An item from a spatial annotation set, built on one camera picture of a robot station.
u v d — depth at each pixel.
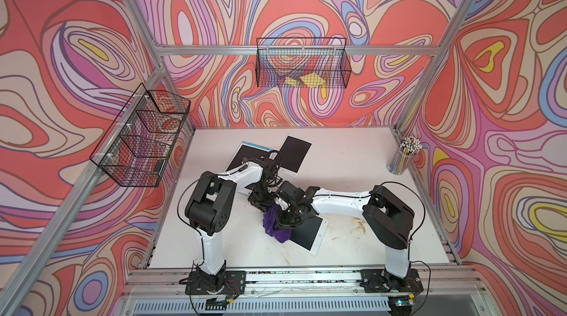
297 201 0.68
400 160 0.95
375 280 0.74
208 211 0.50
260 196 0.80
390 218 0.49
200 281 0.68
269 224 0.82
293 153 1.12
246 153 1.08
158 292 0.73
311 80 0.91
